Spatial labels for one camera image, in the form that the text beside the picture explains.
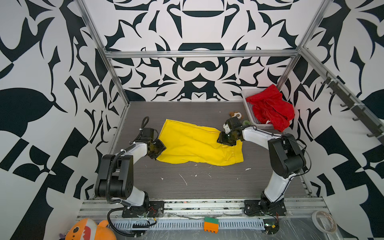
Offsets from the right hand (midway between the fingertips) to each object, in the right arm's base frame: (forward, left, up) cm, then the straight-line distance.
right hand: (221, 139), depth 95 cm
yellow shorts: (-1, +20, -2) cm, 20 cm away
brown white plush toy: (+21, -13, 0) cm, 24 cm away
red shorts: (+20, -35, +7) cm, 41 cm away
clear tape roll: (-43, -44, -4) cm, 61 cm away
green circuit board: (-44, -19, -5) cm, 48 cm away
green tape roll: (+15, -20, -4) cm, 26 cm away
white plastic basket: (+20, -21, +6) cm, 29 cm away
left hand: (-4, +35, 0) cm, 36 cm away
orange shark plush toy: (-45, +62, +7) cm, 77 cm away
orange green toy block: (-44, +10, -1) cm, 45 cm away
